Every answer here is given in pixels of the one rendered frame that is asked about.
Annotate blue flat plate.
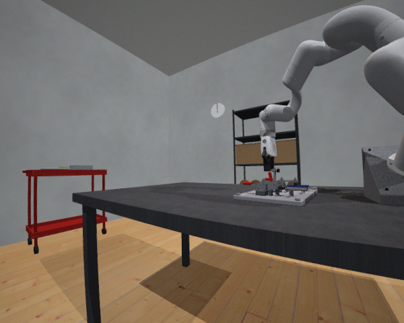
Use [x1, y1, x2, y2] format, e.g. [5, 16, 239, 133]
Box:
[287, 184, 309, 190]

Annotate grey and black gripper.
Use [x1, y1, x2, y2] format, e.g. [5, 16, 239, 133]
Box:
[260, 135, 277, 172]

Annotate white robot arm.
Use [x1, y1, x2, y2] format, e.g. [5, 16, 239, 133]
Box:
[259, 5, 404, 178]

